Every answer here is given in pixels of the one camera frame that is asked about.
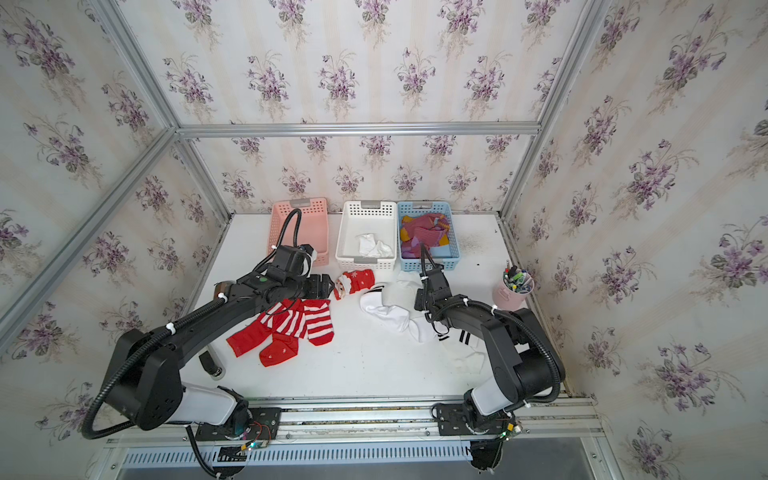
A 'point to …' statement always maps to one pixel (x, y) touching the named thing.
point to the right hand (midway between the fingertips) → (429, 297)
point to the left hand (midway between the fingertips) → (324, 285)
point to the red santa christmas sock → (353, 281)
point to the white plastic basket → (378, 217)
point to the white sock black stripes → (467, 349)
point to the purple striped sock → (429, 229)
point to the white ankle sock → (395, 302)
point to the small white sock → (366, 243)
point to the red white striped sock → (301, 318)
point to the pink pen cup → (516, 285)
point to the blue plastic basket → (448, 255)
